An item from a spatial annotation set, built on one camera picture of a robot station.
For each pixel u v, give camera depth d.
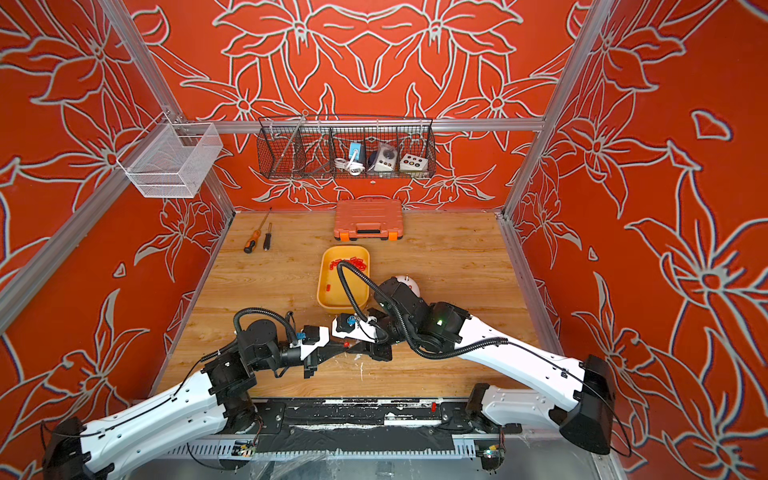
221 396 0.55
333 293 0.96
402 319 0.50
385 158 0.91
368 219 1.14
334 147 1.00
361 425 0.73
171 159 0.91
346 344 0.65
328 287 0.97
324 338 0.57
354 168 0.86
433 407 0.76
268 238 1.10
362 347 0.58
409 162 0.95
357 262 1.04
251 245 1.07
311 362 0.60
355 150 0.83
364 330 0.52
